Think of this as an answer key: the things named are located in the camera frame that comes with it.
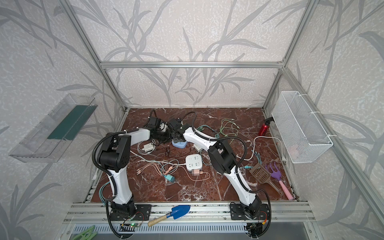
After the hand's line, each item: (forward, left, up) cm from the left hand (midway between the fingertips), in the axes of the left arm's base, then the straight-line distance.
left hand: (176, 133), depth 100 cm
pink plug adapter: (-26, -14, -1) cm, 29 cm away
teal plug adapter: (-29, 0, -1) cm, 30 cm away
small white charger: (-10, +18, -3) cm, 21 cm away
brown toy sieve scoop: (-27, -53, -4) cm, 59 cm away
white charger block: (-11, -16, -1) cm, 19 cm away
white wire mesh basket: (-21, -59, +31) cm, 70 cm away
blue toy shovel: (-45, -6, -3) cm, 46 cm away
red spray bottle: (+2, -58, +6) cm, 59 cm away
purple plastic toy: (-26, -61, -4) cm, 67 cm away
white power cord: (-15, -71, -7) cm, 72 cm away
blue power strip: (-8, -3, -2) cm, 9 cm away
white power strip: (-20, -12, -2) cm, 23 cm away
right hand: (0, -3, +2) cm, 3 cm away
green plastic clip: (-55, +35, -3) cm, 65 cm away
